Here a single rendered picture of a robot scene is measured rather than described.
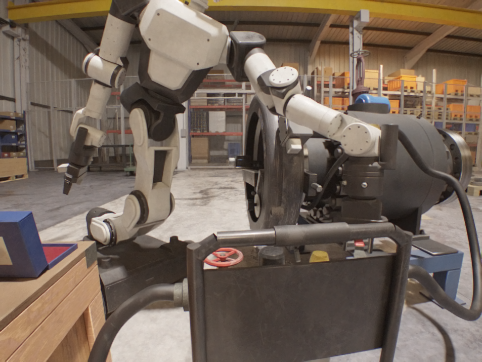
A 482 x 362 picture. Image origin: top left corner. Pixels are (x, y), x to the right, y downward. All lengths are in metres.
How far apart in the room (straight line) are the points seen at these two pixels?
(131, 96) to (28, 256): 0.73
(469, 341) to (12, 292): 1.35
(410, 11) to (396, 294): 10.83
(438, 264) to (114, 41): 1.54
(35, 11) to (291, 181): 11.33
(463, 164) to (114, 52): 1.64
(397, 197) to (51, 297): 1.24
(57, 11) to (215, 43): 10.49
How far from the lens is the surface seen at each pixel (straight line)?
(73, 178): 1.15
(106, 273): 1.13
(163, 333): 1.10
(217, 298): 0.44
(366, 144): 0.55
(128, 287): 1.17
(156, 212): 1.05
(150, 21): 0.89
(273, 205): 0.92
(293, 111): 0.65
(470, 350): 1.26
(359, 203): 0.59
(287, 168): 0.88
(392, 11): 10.76
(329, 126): 0.61
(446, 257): 1.37
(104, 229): 1.35
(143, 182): 1.03
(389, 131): 0.58
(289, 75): 0.69
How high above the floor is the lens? 0.69
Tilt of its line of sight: 7 degrees down
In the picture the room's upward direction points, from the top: straight up
